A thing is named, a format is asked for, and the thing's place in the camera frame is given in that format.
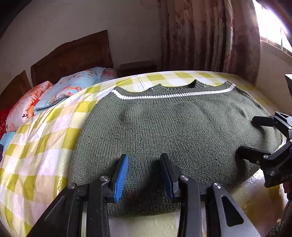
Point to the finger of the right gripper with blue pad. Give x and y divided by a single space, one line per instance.
279 120

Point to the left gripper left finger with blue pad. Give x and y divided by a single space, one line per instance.
63 217

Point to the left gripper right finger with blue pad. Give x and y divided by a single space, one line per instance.
224 217

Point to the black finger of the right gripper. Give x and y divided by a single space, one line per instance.
280 160

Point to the green white knit sweater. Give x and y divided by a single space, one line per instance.
199 127

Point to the yellow white checkered bed sheet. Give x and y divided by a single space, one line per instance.
34 168

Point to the window with bars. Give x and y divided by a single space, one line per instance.
271 29

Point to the black object on bed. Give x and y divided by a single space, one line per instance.
1 152

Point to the light blue cloth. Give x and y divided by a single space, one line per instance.
6 139

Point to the pink floral curtain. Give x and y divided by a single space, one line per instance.
219 36

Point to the pink orange floral pillow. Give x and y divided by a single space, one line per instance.
23 109

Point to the red dotted blanket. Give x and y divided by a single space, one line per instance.
3 116

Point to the light blue floral quilt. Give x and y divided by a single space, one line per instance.
68 86

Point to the dark wooden headboard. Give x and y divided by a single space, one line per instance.
18 87
72 57

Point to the dark wooden nightstand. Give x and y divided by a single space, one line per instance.
136 68

